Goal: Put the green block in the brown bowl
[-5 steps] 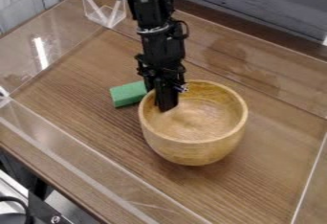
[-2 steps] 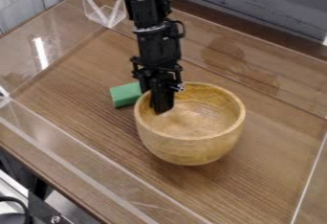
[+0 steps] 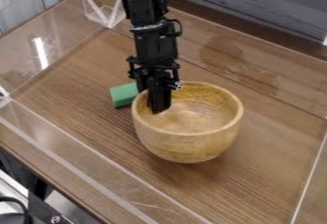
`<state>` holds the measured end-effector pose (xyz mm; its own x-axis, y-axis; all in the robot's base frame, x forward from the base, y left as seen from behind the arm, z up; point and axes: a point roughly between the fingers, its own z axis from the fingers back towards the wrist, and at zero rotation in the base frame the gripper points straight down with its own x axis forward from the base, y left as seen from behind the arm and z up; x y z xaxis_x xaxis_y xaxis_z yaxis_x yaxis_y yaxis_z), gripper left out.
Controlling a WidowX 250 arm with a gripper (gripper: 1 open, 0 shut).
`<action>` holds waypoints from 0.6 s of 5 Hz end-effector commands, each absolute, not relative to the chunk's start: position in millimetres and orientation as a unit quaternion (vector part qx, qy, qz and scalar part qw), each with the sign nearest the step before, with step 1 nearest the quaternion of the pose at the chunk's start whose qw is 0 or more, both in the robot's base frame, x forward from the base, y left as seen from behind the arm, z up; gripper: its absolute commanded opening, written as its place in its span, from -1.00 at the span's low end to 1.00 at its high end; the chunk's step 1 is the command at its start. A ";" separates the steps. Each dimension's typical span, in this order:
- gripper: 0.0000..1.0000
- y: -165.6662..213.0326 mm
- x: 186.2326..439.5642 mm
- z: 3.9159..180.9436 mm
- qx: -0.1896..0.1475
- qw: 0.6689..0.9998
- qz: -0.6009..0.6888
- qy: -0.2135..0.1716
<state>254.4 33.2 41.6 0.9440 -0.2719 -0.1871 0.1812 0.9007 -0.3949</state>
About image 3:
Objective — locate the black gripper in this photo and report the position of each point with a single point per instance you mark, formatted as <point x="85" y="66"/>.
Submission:
<point x="153" y="62"/>

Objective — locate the green block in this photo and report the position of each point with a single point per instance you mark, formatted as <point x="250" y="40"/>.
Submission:
<point x="123" y="94"/>

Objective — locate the brown wooden bowl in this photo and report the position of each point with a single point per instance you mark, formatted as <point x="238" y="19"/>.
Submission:
<point x="197" y="128"/>

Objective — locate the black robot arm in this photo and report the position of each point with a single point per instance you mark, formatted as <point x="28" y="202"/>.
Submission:
<point x="145" y="12"/>

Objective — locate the clear acrylic tray walls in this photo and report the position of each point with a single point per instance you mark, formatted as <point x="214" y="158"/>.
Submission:
<point x="60" y="61"/>

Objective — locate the clear acrylic corner bracket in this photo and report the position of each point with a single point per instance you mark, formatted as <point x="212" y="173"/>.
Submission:
<point x="105" y="15"/>

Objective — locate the black metal bracket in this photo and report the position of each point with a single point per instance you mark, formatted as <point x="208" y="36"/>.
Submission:
<point x="43" y="213"/>

